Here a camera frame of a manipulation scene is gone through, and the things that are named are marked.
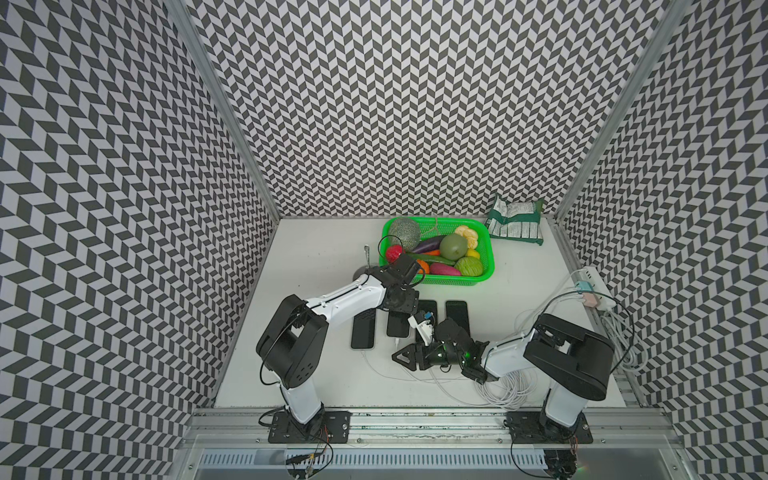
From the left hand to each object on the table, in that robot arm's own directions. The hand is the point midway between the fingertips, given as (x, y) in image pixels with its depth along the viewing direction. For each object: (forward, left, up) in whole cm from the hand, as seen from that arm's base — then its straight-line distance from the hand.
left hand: (401, 305), depth 89 cm
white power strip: (+7, -63, -4) cm, 63 cm away
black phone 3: (-6, -7, +8) cm, 12 cm away
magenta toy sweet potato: (+13, -12, 0) cm, 18 cm away
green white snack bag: (+33, -43, +2) cm, 55 cm away
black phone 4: (0, -17, -4) cm, 18 cm away
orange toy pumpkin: (+15, -8, -1) cm, 17 cm away
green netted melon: (+23, -1, +7) cm, 24 cm away
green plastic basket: (+29, -15, +4) cm, 33 cm away
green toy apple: (+20, -18, +3) cm, 27 cm away
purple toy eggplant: (+22, -10, +1) cm, 25 cm away
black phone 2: (-6, +1, -1) cm, 6 cm away
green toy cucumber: (+18, -11, -1) cm, 21 cm away
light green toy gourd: (+12, -22, +3) cm, 25 cm away
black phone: (-6, +11, -4) cm, 14 cm away
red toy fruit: (+19, +3, 0) cm, 20 cm away
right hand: (-15, +1, -3) cm, 16 cm away
